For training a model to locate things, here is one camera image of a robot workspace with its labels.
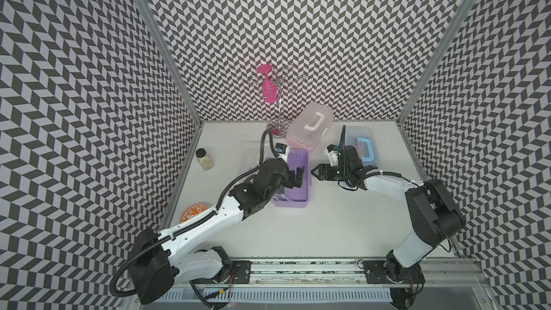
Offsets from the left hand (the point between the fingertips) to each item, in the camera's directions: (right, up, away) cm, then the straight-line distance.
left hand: (292, 166), depth 76 cm
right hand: (+11, -5, +15) cm, 19 cm away
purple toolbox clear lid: (+3, -15, +15) cm, 22 cm away
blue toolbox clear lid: (+33, +10, +20) cm, 40 cm away
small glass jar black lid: (-38, +1, +17) cm, 42 cm away
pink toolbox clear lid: (+9, +17, +25) cm, 31 cm away
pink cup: (-10, +34, +26) cm, 44 cm away
